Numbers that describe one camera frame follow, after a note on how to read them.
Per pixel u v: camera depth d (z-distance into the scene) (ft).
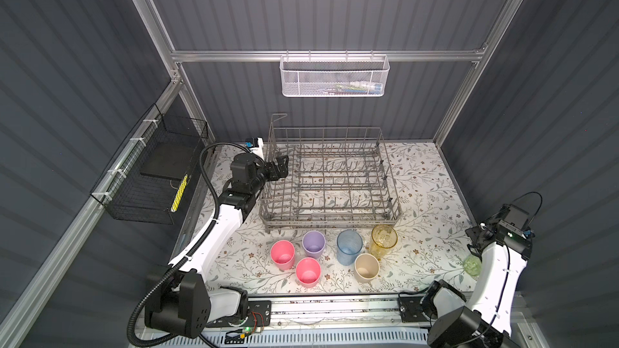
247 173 1.99
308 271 2.66
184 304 1.32
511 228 1.81
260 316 2.37
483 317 1.31
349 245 2.71
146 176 2.39
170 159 2.47
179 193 2.28
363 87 2.98
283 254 2.77
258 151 2.32
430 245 2.86
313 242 2.81
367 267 2.69
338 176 3.53
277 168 2.40
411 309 2.42
